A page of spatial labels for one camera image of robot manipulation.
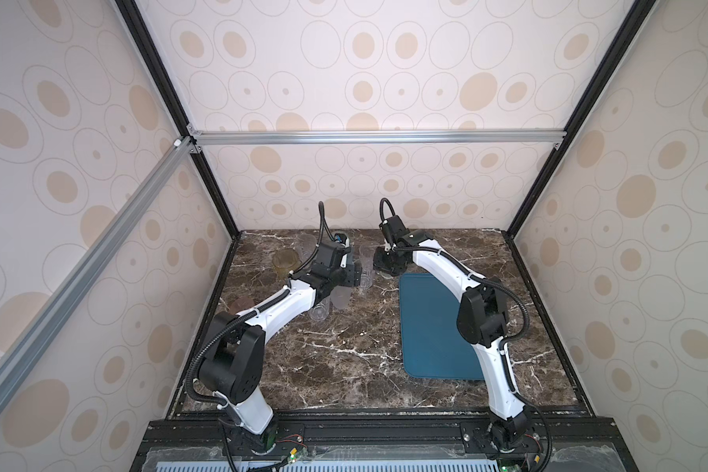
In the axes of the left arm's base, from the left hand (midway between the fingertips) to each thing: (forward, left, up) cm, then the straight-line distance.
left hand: (361, 265), depth 89 cm
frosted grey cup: (-1, +7, -15) cm, 17 cm away
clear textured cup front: (-7, +13, -16) cm, 22 cm away
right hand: (+6, -9, -7) cm, 13 cm away
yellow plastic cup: (+18, +30, -20) cm, 41 cm away
